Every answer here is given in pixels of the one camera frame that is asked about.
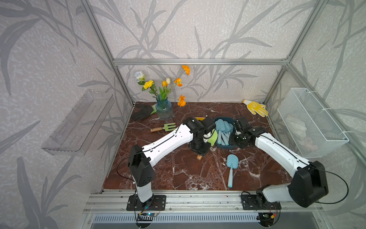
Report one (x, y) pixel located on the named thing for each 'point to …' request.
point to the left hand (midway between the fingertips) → (204, 153)
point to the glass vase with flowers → (164, 106)
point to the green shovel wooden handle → (212, 140)
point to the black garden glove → (141, 110)
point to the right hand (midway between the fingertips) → (230, 141)
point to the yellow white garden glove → (254, 108)
